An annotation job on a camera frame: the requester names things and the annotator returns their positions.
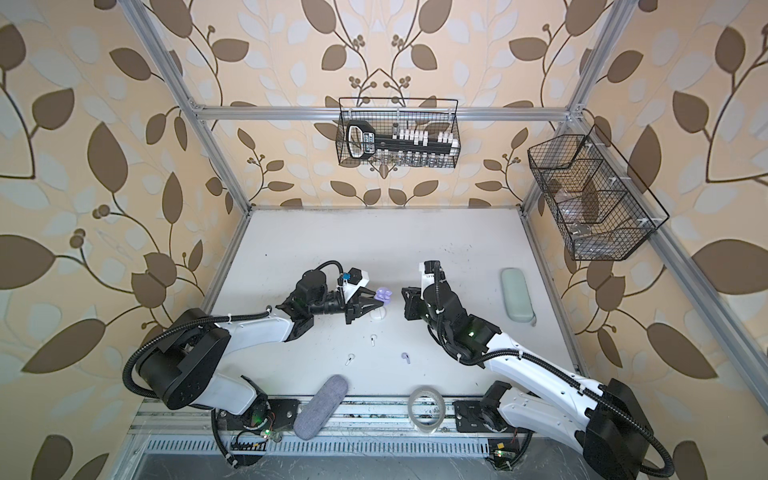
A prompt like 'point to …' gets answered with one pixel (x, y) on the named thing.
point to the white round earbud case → (378, 313)
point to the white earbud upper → (373, 338)
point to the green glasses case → (516, 296)
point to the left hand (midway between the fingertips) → (382, 298)
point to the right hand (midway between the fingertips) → (404, 293)
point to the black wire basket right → (594, 212)
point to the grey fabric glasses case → (320, 408)
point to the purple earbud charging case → (383, 294)
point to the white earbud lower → (351, 356)
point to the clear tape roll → (426, 408)
